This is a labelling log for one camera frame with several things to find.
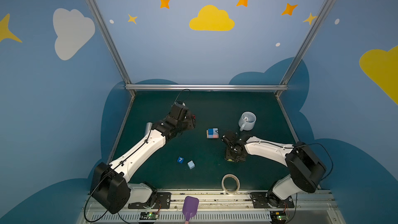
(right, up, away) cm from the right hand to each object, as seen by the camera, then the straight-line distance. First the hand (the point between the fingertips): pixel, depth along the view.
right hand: (231, 155), depth 88 cm
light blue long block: (-12, +10, +7) cm, 17 cm away
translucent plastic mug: (+14, +19, +16) cm, 28 cm away
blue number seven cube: (-29, -2, -2) cm, 30 cm away
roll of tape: (+1, -13, -11) cm, 17 cm away
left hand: (-21, +21, -8) cm, 31 cm away
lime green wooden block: (-2, 0, -7) cm, 8 cm away
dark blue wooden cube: (-12, +13, +6) cm, 18 cm away
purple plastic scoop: (-23, -20, -15) cm, 34 cm away
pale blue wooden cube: (-23, -4, -4) cm, 24 cm away
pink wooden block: (-9, +10, +6) cm, 14 cm away
